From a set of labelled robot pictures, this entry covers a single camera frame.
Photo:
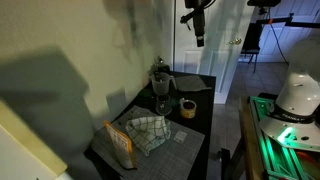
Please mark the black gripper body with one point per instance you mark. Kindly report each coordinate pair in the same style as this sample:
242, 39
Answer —
199, 21

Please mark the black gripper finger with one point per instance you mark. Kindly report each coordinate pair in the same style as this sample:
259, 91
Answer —
200, 40

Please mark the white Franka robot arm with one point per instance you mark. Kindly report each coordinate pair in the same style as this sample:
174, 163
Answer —
300, 93

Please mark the white panel door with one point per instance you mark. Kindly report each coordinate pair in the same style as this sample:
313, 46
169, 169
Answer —
213, 50

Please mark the brass door knob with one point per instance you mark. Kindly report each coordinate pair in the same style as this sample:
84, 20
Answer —
235, 41

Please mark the grey quilted pot holder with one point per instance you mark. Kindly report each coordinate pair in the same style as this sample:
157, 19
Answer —
191, 83

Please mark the dark utensil holder with utensils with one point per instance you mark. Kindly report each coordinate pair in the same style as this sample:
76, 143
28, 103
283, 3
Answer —
160, 67

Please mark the black folding chair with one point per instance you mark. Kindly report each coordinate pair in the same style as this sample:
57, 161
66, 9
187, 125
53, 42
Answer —
252, 41

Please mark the black side table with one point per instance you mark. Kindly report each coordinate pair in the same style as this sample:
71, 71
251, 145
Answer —
200, 113

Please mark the small clear glass bowl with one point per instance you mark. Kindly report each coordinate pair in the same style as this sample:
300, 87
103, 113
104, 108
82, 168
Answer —
163, 105

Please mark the small clear plastic packet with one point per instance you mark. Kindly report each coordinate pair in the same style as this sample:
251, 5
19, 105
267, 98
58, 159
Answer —
180, 136

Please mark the white checkered kitchen towel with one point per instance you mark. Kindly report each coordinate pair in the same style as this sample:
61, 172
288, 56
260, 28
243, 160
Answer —
148, 133

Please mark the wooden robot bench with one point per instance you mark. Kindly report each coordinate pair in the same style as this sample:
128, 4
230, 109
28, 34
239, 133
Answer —
248, 140

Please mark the grey woven placemat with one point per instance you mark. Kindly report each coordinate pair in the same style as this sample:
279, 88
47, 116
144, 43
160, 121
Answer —
166, 156

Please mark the orange food package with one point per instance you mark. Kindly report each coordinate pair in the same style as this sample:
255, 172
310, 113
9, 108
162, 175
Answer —
120, 144

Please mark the white kitchen stove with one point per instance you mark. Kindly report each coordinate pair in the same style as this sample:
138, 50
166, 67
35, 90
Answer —
23, 146

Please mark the black camera stand bar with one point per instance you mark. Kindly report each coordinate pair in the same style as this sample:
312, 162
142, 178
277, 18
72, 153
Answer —
286, 20

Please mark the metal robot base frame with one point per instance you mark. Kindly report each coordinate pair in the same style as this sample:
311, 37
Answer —
276, 160

